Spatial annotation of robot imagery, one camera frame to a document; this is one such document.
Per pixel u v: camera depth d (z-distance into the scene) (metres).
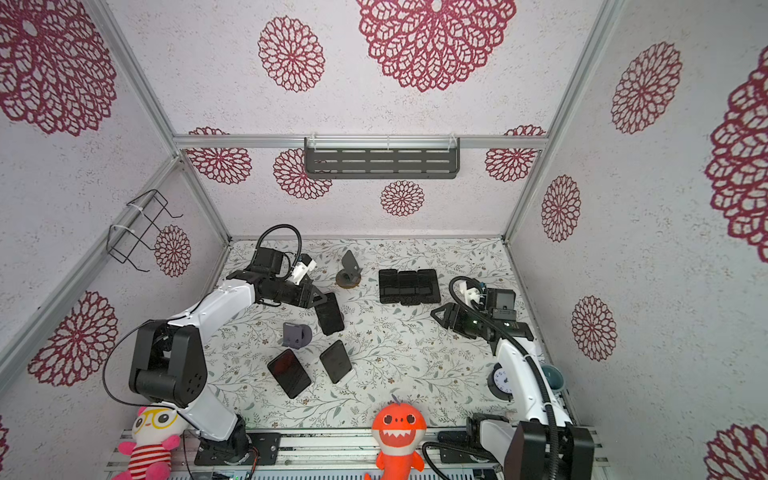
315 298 0.83
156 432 0.71
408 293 1.01
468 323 0.71
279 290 0.76
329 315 0.88
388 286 1.06
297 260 0.81
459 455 0.73
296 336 0.89
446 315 0.74
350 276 1.02
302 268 0.82
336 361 0.90
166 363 0.47
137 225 0.78
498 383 0.82
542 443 0.39
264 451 0.73
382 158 0.95
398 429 0.69
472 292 0.75
